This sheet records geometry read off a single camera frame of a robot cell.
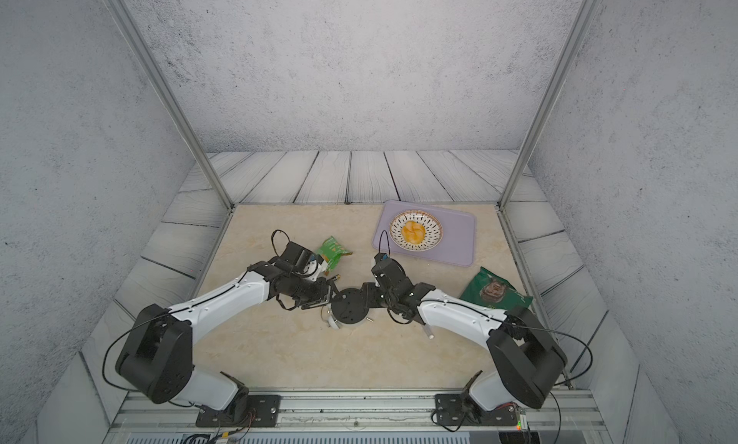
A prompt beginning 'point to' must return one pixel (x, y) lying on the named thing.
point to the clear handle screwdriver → (429, 332)
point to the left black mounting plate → (264, 411)
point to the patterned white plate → (415, 231)
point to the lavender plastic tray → (456, 246)
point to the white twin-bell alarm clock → (348, 308)
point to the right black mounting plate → (451, 409)
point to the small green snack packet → (332, 252)
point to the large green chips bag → (489, 289)
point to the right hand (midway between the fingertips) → (365, 293)
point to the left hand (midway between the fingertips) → (339, 301)
